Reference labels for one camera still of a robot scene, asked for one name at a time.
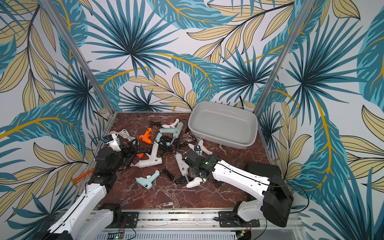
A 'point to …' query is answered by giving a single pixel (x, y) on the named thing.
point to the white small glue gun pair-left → (192, 147)
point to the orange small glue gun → (145, 137)
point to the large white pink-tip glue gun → (153, 159)
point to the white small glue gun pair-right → (200, 142)
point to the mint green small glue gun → (147, 181)
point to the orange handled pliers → (85, 174)
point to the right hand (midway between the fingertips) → (195, 169)
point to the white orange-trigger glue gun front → (196, 181)
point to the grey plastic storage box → (235, 127)
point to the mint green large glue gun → (175, 130)
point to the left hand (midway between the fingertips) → (131, 143)
